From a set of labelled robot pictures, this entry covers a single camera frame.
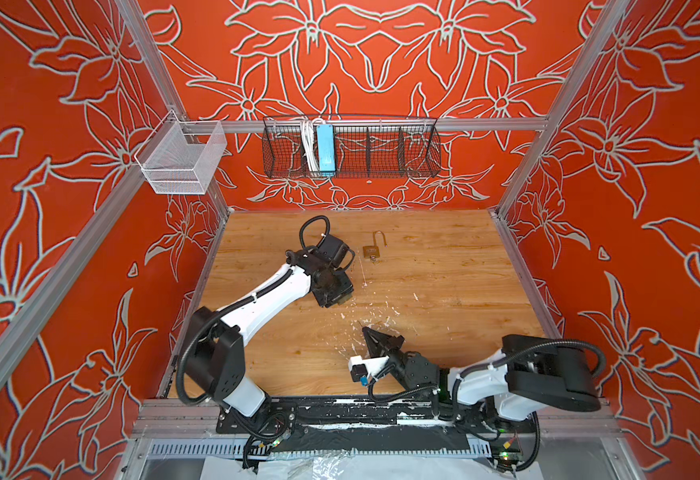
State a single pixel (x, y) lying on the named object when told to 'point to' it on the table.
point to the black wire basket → (348, 147)
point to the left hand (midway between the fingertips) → (350, 291)
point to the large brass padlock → (373, 250)
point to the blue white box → (326, 150)
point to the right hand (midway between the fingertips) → (365, 325)
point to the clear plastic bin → (182, 157)
